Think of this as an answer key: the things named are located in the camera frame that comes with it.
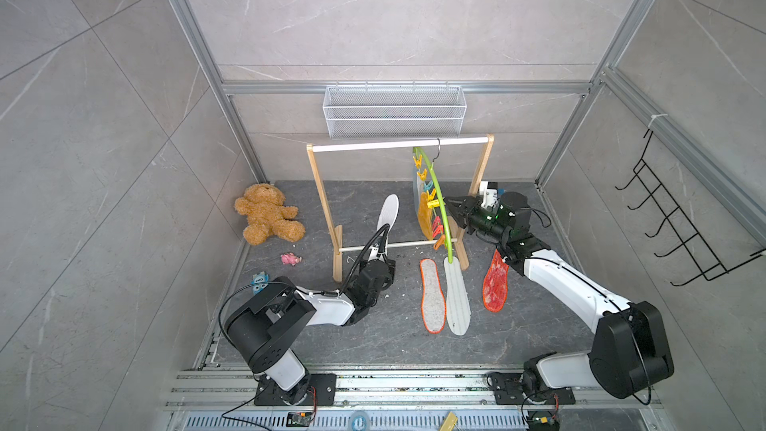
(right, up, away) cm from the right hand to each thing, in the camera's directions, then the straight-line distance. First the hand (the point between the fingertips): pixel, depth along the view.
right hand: (446, 201), depth 78 cm
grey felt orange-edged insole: (-2, -30, +10) cm, 32 cm away
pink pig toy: (-48, -19, +17) cm, 54 cm away
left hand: (-15, -14, +11) cm, 24 cm away
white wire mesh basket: (-3, +32, +23) cm, 40 cm away
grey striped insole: (+6, -33, +9) cm, 34 cm away
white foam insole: (-15, -3, +4) cm, 16 cm away
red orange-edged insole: (+18, -26, +14) cm, 35 cm away
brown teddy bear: (-59, -1, +24) cm, 64 cm away
